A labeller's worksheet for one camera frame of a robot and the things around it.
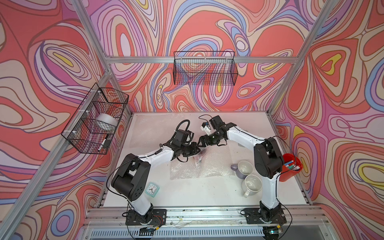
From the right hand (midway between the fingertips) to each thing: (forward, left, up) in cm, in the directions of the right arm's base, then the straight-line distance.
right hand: (203, 147), depth 93 cm
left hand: (-5, +1, +3) cm, 6 cm away
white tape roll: (-1, +48, +27) cm, 55 cm away
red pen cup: (-16, -47, +2) cm, 49 cm away
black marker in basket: (-7, +50, +20) cm, 55 cm away
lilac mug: (-13, -22, -5) cm, 26 cm away
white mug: (-22, -26, -6) cm, 35 cm away
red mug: (-7, +3, +2) cm, 9 cm away
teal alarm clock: (-24, +30, -4) cm, 38 cm away
